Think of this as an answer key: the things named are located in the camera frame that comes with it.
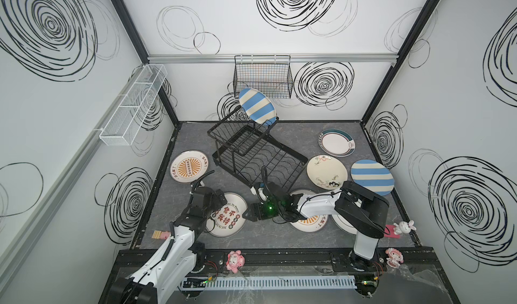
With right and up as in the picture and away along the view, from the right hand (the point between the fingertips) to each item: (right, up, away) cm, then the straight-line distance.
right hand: (246, 217), depth 80 cm
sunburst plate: (-31, +18, +21) cm, 42 cm away
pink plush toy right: (+55, -11, -8) cm, 57 cm away
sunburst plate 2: (+27, -4, +2) cm, 27 cm away
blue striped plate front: (+5, +46, +6) cm, 47 cm away
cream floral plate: (+38, +16, +16) cm, 44 cm away
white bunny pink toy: (+60, -2, -5) cm, 60 cm away
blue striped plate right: (+61, +14, +17) cm, 65 cm away
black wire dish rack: (+1, +27, -3) cm, 28 cm away
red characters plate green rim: (-7, -2, +2) cm, 8 cm away
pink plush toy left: (-3, -11, -9) cm, 15 cm away
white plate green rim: (+47, +30, +29) cm, 63 cm away
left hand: (-13, +7, +7) cm, 16 cm away
